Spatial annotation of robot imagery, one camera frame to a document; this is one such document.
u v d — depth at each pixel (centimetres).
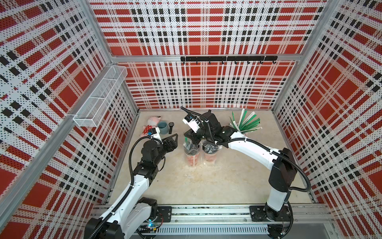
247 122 95
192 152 75
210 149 77
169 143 69
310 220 73
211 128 60
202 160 91
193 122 68
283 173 45
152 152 59
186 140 80
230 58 89
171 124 111
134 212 57
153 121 104
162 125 106
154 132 70
